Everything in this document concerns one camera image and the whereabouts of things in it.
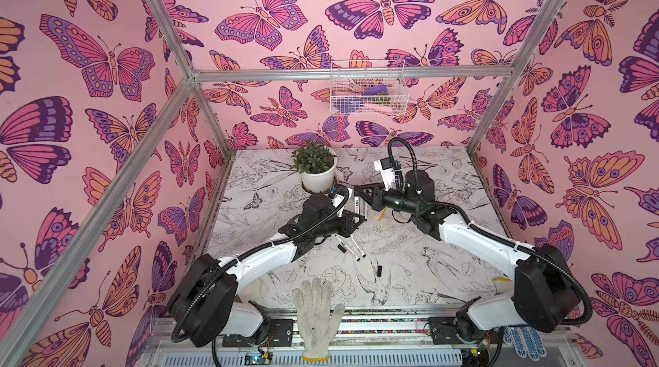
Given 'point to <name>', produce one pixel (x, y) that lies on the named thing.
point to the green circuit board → (253, 358)
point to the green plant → (313, 159)
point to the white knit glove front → (318, 327)
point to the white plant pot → (321, 182)
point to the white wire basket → (368, 87)
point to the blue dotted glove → (526, 340)
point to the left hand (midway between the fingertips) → (364, 216)
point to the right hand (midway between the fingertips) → (357, 189)
